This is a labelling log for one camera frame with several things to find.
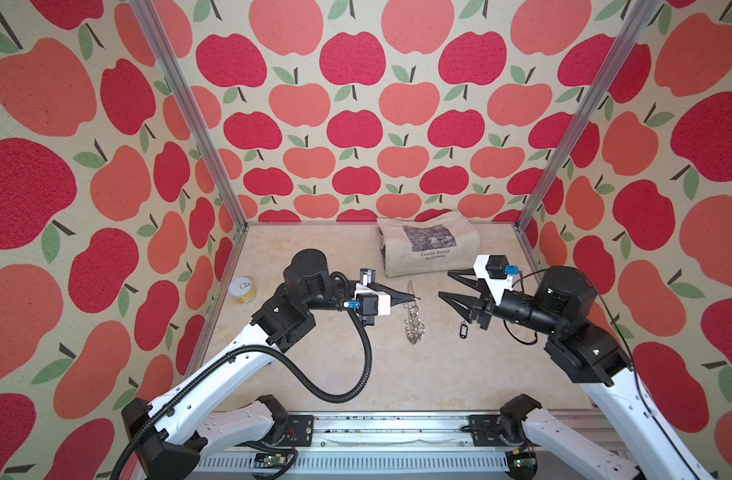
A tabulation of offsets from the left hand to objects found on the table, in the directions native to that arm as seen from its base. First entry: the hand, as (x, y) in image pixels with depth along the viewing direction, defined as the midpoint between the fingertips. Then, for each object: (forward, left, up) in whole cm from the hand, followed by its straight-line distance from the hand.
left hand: (414, 294), depth 54 cm
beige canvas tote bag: (+41, -19, -31) cm, 55 cm away
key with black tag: (+12, -22, -40) cm, 48 cm away
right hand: (+5, -9, -2) cm, 11 cm away
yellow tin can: (+24, +49, -35) cm, 64 cm away
